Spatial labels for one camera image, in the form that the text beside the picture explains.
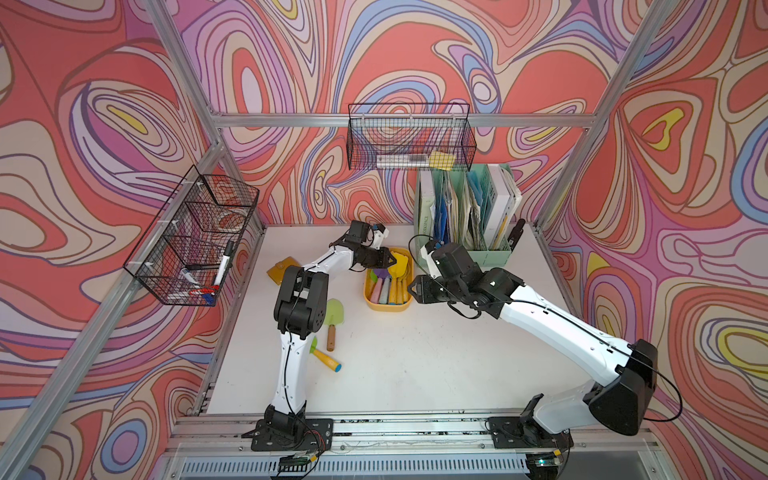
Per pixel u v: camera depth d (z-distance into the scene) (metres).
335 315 0.96
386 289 0.96
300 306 0.59
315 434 0.72
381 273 1.01
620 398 0.39
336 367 0.82
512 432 0.72
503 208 0.97
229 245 0.69
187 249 0.68
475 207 0.96
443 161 0.91
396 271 1.00
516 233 1.18
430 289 0.65
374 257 0.91
